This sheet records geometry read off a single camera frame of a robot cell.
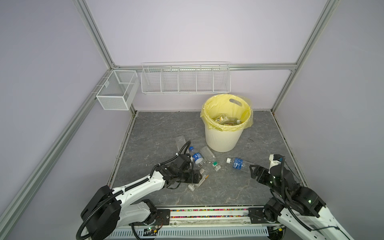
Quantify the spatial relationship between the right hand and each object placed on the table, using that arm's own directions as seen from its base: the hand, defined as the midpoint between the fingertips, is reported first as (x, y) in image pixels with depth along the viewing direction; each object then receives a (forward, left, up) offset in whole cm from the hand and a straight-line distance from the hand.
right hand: (256, 169), depth 73 cm
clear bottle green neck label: (+13, +22, -12) cm, 28 cm away
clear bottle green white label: (+32, +13, +2) cm, 34 cm away
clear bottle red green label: (+25, +41, -13) cm, 50 cm away
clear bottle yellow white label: (-5, +33, -12) cm, 35 cm away
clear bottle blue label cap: (+12, +29, -11) cm, 33 cm away
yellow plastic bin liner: (+39, +5, +6) cm, 40 cm away
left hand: (-1, +31, -10) cm, 32 cm away
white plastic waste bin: (+27, +12, -16) cm, 34 cm away
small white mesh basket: (+53, +84, +8) cm, 99 cm away
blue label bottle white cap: (+8, +6, -11) cm, 15 cm away
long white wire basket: (+63, +21, +12) cm, 67 cm away
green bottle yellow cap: (+32, +8, -1) cm, 33 cm away
